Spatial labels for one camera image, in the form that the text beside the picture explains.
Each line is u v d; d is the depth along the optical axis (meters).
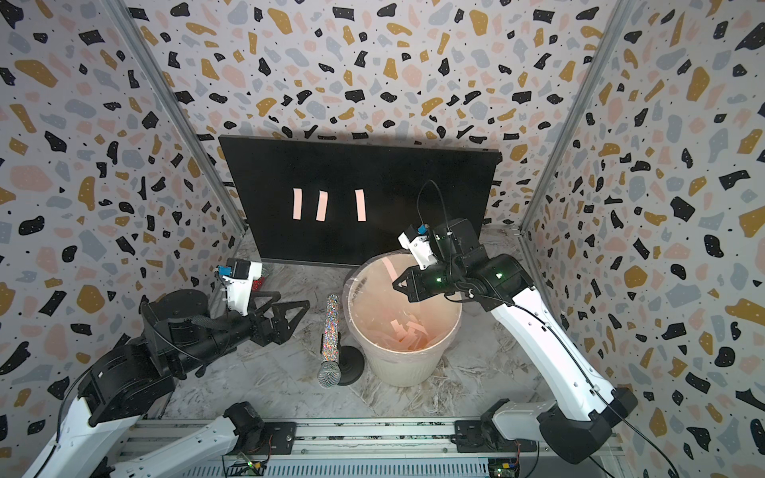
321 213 0.72
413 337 0.84
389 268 0.64
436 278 0.53
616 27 0.73
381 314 0.79
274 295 0.60
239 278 0.47
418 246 0.58
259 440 0.68
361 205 0.71
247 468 0.72
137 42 0.73
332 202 1.50
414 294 0.54
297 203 0.72
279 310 0.48
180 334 0.38
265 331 0.48
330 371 0.63
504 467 0.72
